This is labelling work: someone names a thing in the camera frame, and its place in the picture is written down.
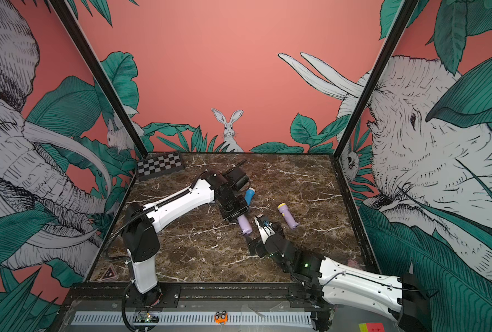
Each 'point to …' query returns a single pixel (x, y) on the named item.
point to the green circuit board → (147, 317)
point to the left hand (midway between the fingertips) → (251, 216)
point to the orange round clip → (221, 317)
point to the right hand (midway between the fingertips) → (255, 227)
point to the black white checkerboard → (159, 164)
